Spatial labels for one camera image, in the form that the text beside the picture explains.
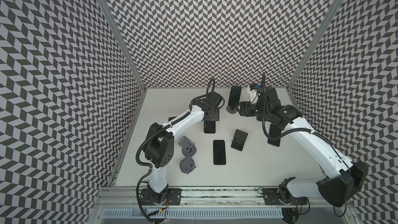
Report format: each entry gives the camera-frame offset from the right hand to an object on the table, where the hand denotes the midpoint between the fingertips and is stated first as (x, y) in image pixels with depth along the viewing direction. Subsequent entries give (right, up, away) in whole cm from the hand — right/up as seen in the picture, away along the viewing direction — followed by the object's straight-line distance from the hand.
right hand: (242, 110), depth 76 cm
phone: (-16, -10, +10) cm, 22 cm away
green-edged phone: (+1, +8, +23) cm, 24 cm away
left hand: (-15, -4, +12) cm, 20 cm away
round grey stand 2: (-28, -29, +4) cm, 40 cm away
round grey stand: (-27, -21, +7) cm, 35 cm away
